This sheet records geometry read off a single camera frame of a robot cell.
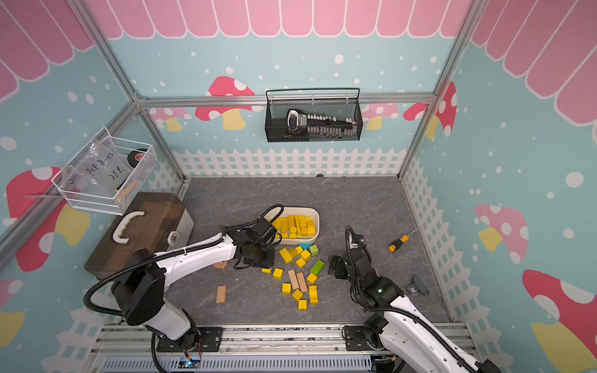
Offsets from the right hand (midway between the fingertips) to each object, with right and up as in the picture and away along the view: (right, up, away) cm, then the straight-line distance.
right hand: (339, 258), depth 81 cm
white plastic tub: (-15, +9, +18) cm, 26 cm away
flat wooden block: (-42, -14, +2) cm, 45 cm away
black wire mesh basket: (-22, +47, +7) cm, 52 cm away
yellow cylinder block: (-18, +11, +19) cm, 28 cm away
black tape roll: (-72, +35, 0) cm, 80 cm away
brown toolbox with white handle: (-72, +12, +10) cm, 73 cm away
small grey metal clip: (+29, -11, +3) cm, 31 cm away
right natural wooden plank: (-13, -10, +4) cm, 17 cm away
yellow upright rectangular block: (-20, -2, +11) cm, 23 cm away
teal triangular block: (-12, +2, +13) cm, 18 cm away
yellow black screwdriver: (+29, +4, +16) cm, 34 cm away
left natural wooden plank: (-16, -10, +4) cm, 19 cm away
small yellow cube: (-9, +8, +17) cm, 21 cm away
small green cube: (-9, +1, +11) cm, 14 cm away
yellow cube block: (-22, -7, +4) cm, 24 cm away
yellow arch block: (-9, -14, +2) cm, 16 cm away
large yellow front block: (-26, -5, +2) cm, 26 cm away
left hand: (-25, -4, +3) cm, 26 cm away
